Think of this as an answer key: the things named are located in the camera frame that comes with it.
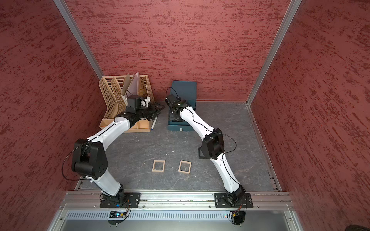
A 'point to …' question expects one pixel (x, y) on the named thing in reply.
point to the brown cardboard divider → (126, 83)
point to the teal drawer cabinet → (186, 90)
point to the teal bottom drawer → (179, 128)
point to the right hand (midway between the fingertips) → (177, 118)
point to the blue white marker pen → (154, 123)
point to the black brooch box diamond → (174, 115)
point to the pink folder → (133, 88)
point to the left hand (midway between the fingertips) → (163, 111)
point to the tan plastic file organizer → (111, 87)
